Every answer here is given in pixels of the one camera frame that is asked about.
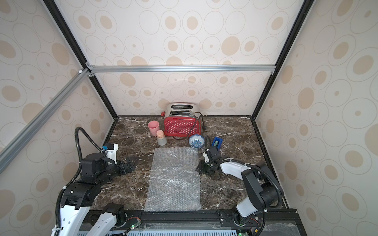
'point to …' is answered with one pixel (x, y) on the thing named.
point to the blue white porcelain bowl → (196, 141)
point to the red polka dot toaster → (182, 119)
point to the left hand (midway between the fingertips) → (135, 158)
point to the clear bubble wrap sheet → (173, 183)
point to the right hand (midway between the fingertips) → (203, 168)
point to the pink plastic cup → (154, 126)
